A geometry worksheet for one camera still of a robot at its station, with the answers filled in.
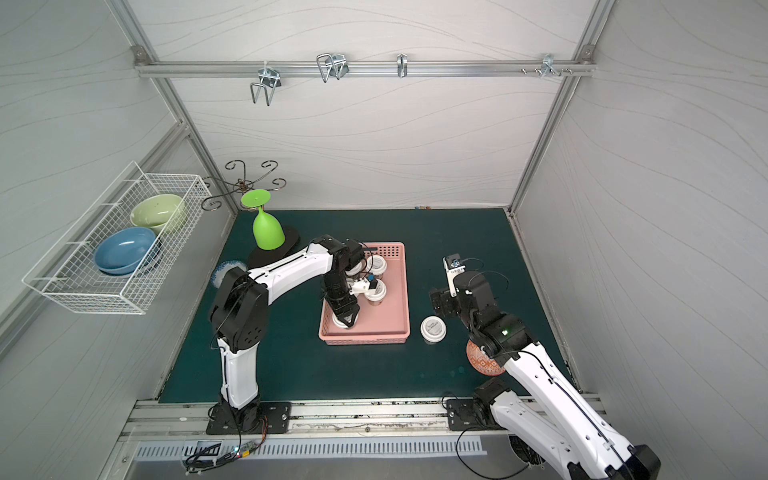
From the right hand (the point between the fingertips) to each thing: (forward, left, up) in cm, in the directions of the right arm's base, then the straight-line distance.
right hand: (454, 282), depth 76 cm
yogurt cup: (+12, +22, -12) cm, 28 cm away
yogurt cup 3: (-8, +30, -11) cm, 33 cm away
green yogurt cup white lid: (+3, +26, +1) cm, 26 cm away
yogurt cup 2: (+1, +21, -11) cm, 24 cm away
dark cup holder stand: (+26, +56, +11) cm, 63 cm away
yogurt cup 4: (-7, +4, -15) cm, 17 cm away
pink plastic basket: (-4, +19, -19) cm, 27 cm away
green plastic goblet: (+13, +52, +3) cm, 54 cm away
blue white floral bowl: (+11, +74, -16) cm, 77 cm away
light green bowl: (+8, +75, +15) cm, 77 cm away
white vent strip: (-35, +30, -20) cm, 50 cm away
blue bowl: (-5, +75, +16) cm, 76 cm away
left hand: (-5, +30, -13) cm, 33 cm away
